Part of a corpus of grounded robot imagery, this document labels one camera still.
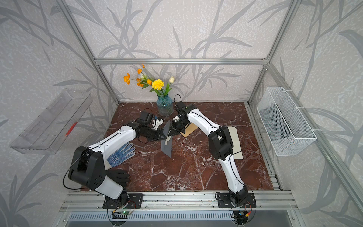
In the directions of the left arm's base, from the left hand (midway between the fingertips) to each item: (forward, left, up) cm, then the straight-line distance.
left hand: (166, 137), depth 85 cm
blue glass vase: (+29, +5, -2) cm, 30 cm away
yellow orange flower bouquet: (+41, +20, +11) cm, 47 cm away
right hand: (+2, 0, 0) cm, 2 cm away
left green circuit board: (-37, +21, -15) cm, 45 cm away
